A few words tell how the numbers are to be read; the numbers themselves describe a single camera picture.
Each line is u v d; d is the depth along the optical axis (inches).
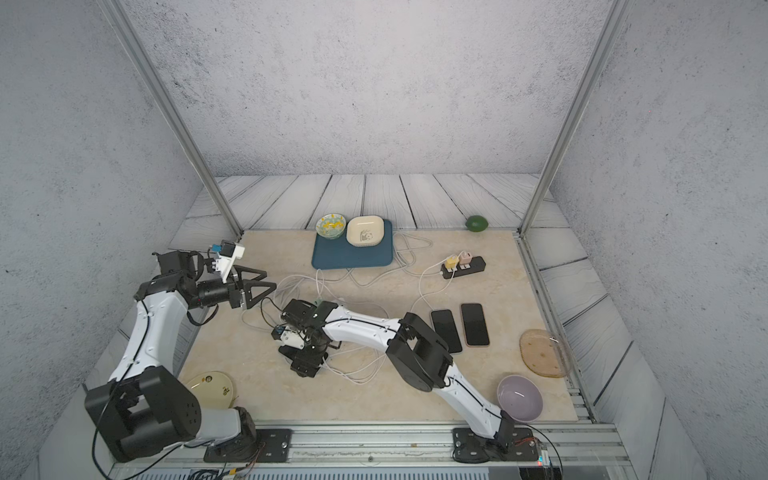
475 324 36.5
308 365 29.7
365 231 46.5
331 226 46.7
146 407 17.3
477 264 42.1
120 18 27.9
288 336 30.6
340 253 44.8
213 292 26.0
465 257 40.1
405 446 29.2
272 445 28.7
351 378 32.7
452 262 39.6
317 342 30.9
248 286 26.0
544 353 34.9
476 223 46.7
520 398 31.1
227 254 26.3
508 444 24.6
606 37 29.1
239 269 29.6
